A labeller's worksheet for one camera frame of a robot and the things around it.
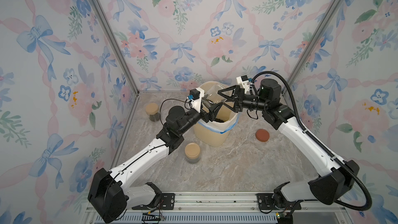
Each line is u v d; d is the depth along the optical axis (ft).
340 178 1.28
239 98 1.92
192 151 2.62
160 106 1.89
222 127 2.31
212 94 2.12
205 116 1.92
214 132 2.37
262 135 3.16
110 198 1.25
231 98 1.86
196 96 1.78
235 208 2.42
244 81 2.09
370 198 1.20
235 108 2.14
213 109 1.93
